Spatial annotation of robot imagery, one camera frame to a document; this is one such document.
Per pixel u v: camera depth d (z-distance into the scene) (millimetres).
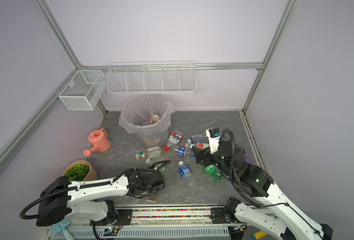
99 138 915
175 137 1000
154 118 986
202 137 1019
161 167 642
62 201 406
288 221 390
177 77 1019
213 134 510
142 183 569
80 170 783
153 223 727
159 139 939
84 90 999
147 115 997
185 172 826
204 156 533
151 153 933
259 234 681
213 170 850
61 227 703
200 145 938
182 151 913
